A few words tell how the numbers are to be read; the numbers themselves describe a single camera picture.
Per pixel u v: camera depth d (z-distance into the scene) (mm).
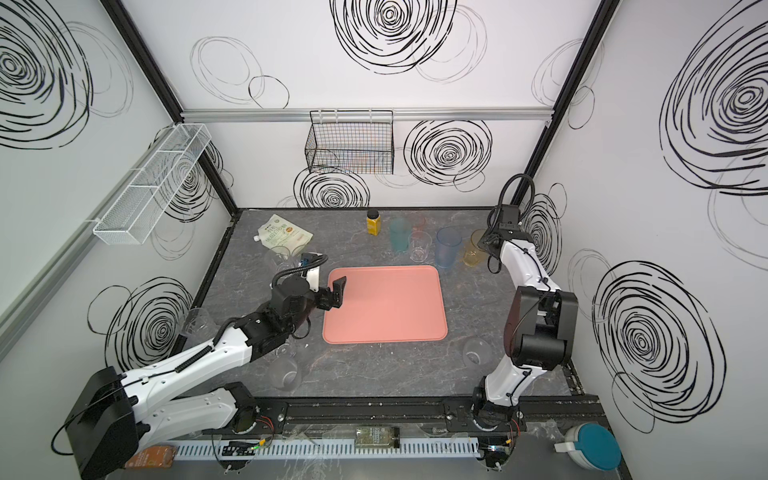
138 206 738
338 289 754
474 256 957
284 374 800
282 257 1020
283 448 706
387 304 957
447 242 945
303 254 677
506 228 708
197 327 882
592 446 642
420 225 1201
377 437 678
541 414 754
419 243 1051
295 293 580
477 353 835
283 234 1119
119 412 394
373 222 1078
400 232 1051
